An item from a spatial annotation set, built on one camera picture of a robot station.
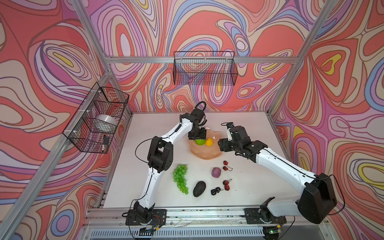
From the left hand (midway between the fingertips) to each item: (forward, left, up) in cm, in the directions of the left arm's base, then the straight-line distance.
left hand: (203, 137), depth 96 cm
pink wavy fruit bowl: (-8, -2, -6) cm, 10 cm away
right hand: (-10, -12, +7) cm, 17 cm away
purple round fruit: (-23, -6, -4) cm, 24 cm away
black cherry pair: (-32, -4, -6) cm, 33 cm away
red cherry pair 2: (-27, -12, -7) cm, 31 cm away
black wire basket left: (-9, +56, +22) cm, 61 cm away
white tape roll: (-6, +50, +24) cm, 55 cm away
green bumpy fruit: (-5, +2, +2) cm, 6 cm away
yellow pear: (-2, -4, -2) cm, 5 cm away
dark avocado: (-31, +4, -3) cm, 32 cm away
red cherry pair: (-15, -13, -6) cm, 21 cm away
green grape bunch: (-24, +15, -4) cm, 29 cm away
